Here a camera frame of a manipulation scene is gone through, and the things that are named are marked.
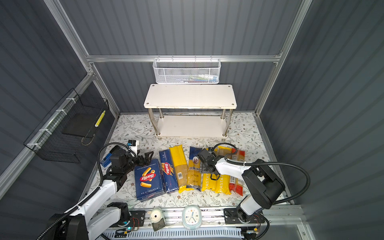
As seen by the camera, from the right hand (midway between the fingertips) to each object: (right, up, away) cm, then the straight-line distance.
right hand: (210, 168), depth 91 cm
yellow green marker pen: (-61, +30, -11) cm, 69 cm away
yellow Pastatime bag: (+6, -5, -9) cm, 12 cm away
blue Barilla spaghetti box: (-24, -4, -9) cm, 26 cm away
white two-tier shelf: (-16, +39, +33) cm, 54 cm away
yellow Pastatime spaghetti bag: (-2, -6, -9) cm, 11 cm away
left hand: (-38, +12, -6) cm, 40 cm away
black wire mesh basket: (-73, +22, -20) cm, 79 cm away
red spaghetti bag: (+14, -6, -10) cm, 18 cm away
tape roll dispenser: (-26, -17, -24) cm, 39 cm away
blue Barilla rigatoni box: (-34, -4, -12) cm, 37 cm away
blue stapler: (-64, +5, 0) cm, 64 cm away
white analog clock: (-11, -18, -19) cm, 29 cm away
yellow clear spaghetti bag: (-18, +3, -1) cm, 18 cm away
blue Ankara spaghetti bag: (-10, -3, -7) cm, 12 cm away
